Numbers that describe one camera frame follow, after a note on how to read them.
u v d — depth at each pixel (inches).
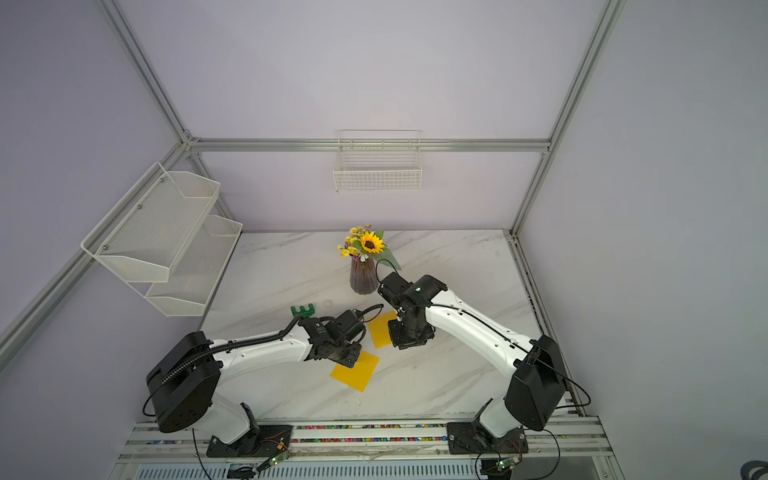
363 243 32.3
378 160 37.4
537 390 16.0
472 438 27.3
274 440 28.7
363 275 42.2
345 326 26.6
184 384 16.9
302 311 37.6
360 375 32.8
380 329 27.6
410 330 25.5
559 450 28.2
